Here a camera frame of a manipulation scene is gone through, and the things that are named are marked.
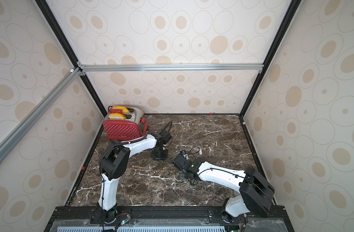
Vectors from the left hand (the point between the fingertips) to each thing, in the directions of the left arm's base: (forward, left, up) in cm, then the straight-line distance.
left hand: (167, 160), depth 93 cm
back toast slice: (+26, +29, +19) cm, 43 cm away
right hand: (-10, -11, +4) cm, 15 cm away
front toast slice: (+20, +32, +19) cm, 42 cm away
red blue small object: (+46, -37, -3) cm, 59 cm away
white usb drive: (+6, -22, 0) cm, 23 cm away
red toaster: (+18, +28, +16) cm, 36 cm away
